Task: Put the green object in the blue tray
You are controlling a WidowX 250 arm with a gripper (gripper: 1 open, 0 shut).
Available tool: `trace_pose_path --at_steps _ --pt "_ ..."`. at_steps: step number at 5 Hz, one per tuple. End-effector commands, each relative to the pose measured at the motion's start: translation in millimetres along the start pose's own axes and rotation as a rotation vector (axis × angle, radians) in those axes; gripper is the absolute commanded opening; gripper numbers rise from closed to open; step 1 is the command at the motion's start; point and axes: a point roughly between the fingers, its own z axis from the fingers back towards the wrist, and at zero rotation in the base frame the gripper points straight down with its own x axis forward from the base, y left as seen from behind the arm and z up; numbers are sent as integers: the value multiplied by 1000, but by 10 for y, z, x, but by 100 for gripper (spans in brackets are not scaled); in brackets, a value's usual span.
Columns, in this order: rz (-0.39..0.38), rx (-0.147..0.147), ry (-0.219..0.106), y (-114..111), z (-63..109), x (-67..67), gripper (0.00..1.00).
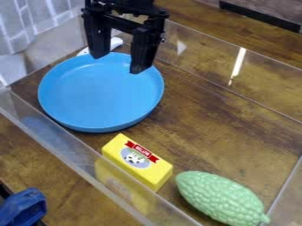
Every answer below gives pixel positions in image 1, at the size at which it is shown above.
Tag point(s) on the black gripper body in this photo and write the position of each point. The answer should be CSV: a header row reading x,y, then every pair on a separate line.
x,y
133,7

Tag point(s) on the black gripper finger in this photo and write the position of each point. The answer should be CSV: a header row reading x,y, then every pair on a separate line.
x,y
97,34
147,38

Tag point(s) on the green bitter gourd toy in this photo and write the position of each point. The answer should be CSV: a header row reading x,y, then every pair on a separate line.
x,y
220,198

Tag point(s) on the white plastic object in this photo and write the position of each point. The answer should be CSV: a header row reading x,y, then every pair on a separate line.
x,y
115,42

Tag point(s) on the blue round tray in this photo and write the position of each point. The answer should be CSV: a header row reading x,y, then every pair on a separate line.
x,y
94,96

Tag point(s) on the white checkered curtain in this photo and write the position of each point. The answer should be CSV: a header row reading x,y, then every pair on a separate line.
x,y
25,18

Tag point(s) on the yellow butter box toy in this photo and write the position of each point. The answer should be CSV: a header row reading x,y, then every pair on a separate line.
x,y
148,168

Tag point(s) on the clear acrylic enclosure wall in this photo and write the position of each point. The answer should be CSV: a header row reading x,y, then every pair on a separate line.
x,y
228,120

